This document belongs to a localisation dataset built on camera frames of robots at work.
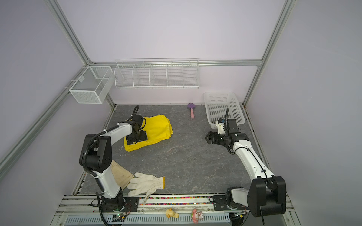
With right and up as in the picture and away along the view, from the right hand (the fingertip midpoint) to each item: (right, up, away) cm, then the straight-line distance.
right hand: (212, 137), depth 85 cm
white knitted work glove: (-41, -27, -5) cm, 49 cm away
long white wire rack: (-37, +44, +14) cm, 59 cm away
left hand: (-48, -3, +10) cm, 49 cm away
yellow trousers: (-36, +5, +17) cm, 40 cm away
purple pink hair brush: (-11, +22, +34) cm, 42 cm away
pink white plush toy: (-11, -36, -17) cm, 41 cm away
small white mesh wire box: (-81, +34, +11) cm, 88 cm away
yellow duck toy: (-24, -35, -17) cm, 45 cm away
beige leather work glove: (-54, -23, -2) cm, 59 cm away
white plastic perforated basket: (+10, +25, +35) cm, 44 cm away
